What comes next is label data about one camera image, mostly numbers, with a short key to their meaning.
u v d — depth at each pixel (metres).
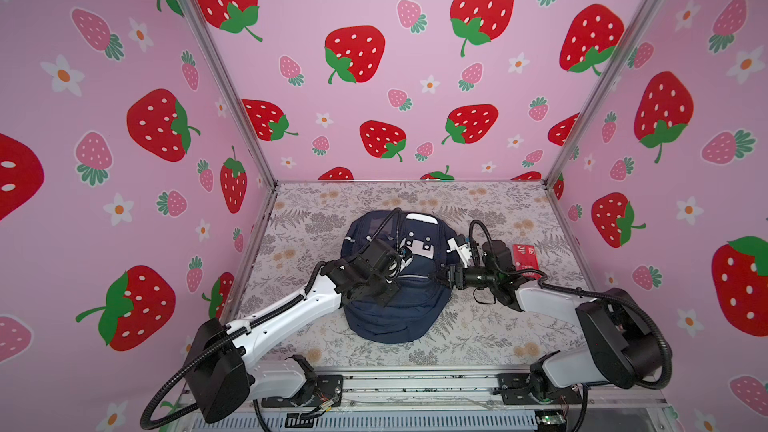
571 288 0.93
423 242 0.95
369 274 0.59
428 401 0.73
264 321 0.44
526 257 1.01
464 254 0.80
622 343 0.44
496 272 0.70
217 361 0.39
